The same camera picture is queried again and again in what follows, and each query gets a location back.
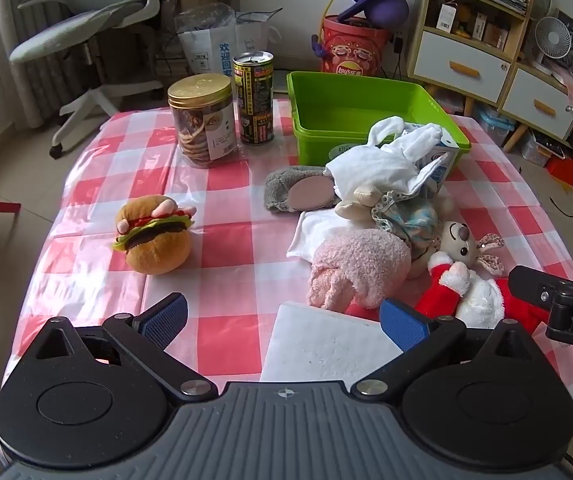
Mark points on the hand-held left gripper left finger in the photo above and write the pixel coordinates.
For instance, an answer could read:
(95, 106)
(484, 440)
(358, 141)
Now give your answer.
(166, 322)

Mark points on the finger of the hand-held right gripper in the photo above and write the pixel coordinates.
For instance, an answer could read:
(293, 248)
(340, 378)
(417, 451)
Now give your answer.
(531, 284)

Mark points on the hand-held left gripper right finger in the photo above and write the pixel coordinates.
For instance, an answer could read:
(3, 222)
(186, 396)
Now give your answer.
(404, 329)

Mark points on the mouse plush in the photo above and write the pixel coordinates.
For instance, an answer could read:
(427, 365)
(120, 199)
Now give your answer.
(471, 290)

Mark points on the pink fluffy plush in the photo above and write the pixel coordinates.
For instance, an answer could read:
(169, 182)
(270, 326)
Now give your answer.
(361, 265)

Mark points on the plush hamburger toy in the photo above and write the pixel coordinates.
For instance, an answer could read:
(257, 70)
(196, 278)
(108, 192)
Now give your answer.
(159, 240)

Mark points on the white foam sheet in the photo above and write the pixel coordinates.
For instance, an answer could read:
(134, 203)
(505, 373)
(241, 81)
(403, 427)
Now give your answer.
(321, 345)

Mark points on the rabbit doll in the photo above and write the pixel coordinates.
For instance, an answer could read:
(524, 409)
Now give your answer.
(411, 220)

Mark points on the green plastic bin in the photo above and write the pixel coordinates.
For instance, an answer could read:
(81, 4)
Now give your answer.
(351, 110)

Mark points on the red and white checked tablecloth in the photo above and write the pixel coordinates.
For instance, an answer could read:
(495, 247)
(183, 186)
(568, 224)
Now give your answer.
(246, 245)

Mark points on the small white towel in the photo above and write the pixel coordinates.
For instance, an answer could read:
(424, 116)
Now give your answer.
(309, 232)

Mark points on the blue and white carton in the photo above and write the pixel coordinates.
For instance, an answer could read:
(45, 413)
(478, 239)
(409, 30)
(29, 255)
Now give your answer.
(439, 162)

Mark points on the clear plastic storage box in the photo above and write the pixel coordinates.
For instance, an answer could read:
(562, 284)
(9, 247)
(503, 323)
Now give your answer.
(493, 125)

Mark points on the low wooden drawer cabinet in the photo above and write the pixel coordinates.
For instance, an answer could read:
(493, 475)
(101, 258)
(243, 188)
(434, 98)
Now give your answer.
(541, 105)

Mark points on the grey plush slipper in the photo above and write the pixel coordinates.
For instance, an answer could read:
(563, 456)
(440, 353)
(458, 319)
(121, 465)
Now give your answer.
(291, 187)

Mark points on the cookie jar with gold lid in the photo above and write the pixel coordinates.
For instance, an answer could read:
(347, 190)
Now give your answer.
(202, 125)

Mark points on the black and yellow drink can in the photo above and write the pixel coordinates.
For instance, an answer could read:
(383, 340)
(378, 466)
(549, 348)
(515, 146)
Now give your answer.
(255, 105)

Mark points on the small white desk fan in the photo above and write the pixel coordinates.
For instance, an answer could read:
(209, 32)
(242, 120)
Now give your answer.
(552, 35)

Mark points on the wooden shelf with white drawer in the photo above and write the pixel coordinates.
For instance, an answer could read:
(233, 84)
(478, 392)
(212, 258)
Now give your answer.
(471, 45)

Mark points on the red snack bucket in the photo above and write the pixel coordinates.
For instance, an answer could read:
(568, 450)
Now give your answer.
(354, 47)

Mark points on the white paper bag blue print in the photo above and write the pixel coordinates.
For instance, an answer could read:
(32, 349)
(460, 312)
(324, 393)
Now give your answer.
(226, 42)

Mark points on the clear plastic bag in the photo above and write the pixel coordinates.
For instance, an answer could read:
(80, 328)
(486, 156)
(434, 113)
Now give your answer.
(204, 17)

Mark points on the grey and white office chair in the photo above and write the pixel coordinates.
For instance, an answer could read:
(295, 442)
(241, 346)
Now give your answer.
(86, 15)

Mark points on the grey radiator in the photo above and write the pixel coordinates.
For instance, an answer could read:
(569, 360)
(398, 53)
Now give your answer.
(21, 10)

